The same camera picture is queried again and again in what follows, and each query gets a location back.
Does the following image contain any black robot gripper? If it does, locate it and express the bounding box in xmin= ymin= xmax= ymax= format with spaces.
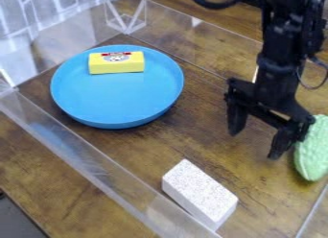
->
xmin=224 ymin=55 xmax=314 ymax=159

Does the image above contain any green bumpy gourd toy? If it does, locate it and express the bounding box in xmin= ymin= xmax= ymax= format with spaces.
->
xmin=293 ymin=114 xmax=328 ymax=181

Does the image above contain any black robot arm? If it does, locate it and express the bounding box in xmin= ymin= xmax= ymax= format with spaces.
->
xmin=224 ymin=0 xmax=325 ymax=159

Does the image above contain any blue round plastic tray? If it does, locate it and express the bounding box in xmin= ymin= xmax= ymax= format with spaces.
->
xmin=49 ymin=45 xmax=184 ymax=130

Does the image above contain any white speckled rectangular block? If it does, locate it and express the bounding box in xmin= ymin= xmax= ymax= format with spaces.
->
xmin=161 ymin=159 xmax=238 ymax=230

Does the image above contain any yellow rectangular block with label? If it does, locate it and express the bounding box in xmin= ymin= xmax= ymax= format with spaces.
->
xmin=88 ymin=51 xmax=145 ymax=75

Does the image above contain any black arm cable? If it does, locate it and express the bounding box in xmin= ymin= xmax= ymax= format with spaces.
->
xmin=185 ymin=0 xmax=328 ymax=90

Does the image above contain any clear acrylic enclosure wall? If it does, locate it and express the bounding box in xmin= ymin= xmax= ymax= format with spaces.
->
xmin=0 ymin=0 xmax=328 ymax=238

